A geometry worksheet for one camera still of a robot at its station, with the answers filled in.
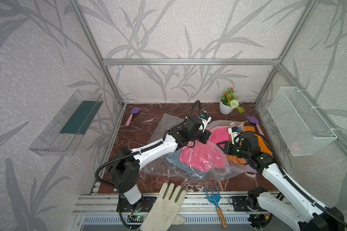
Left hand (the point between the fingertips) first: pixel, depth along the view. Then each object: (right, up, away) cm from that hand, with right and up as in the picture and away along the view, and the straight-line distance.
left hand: (210, 133), depth 78 cm
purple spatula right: (+39, +7, +30) cm, 50 cm away
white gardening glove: (-24, -39, -7) cm, 46 cm away
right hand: (+4, -5, 0) cm, 7 cm away
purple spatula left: (-55, +14, +37) cm, 68 cm away
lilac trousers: (+13, -12, -21) cm, 27 cm away
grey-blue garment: (-20, -13, 0) cm, 24 cm away
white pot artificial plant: (+17, +20, +24) cm, 36 cm away
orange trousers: (+38, -11, +15) cm, 42 cm away
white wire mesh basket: (+39, +4, -14) cm, 41 cm away
